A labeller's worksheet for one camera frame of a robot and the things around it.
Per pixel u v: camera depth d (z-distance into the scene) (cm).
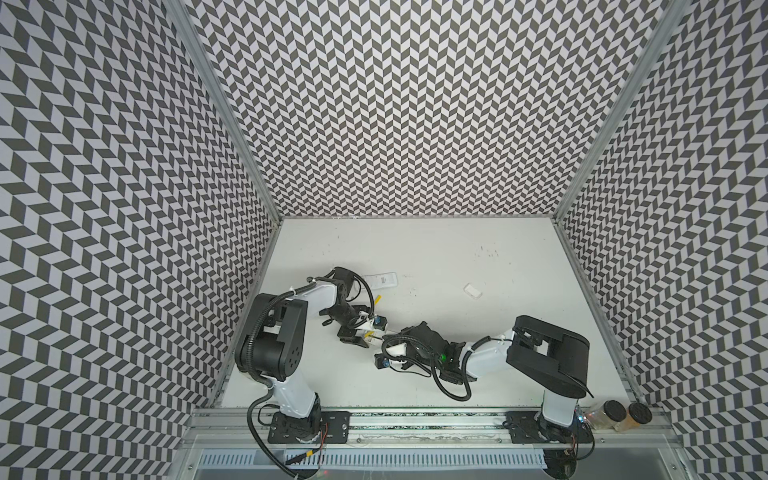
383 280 99
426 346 64
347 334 79
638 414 67
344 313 77
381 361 70
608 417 68
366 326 78
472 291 99
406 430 74
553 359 48
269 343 48
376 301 96
